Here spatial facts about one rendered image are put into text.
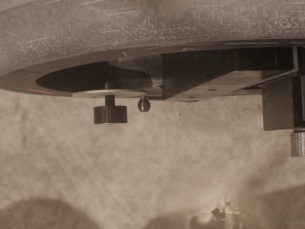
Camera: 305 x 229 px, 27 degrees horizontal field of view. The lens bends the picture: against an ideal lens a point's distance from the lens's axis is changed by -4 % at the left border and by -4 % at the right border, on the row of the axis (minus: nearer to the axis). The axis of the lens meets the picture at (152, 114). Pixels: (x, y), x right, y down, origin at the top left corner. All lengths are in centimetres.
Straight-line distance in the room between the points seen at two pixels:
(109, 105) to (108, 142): 47
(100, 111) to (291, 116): 37
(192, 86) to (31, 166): 71
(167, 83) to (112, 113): 9
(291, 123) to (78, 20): 25
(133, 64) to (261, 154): 60
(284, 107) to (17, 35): 29
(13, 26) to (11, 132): 85
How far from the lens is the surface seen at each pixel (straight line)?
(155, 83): 99
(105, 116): 96
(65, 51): 60
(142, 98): 101
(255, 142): 149
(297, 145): 72
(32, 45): 61
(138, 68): 97
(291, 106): 68
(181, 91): 86
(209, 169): 147
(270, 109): 74
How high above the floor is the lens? 144
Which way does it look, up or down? 83 degrees down
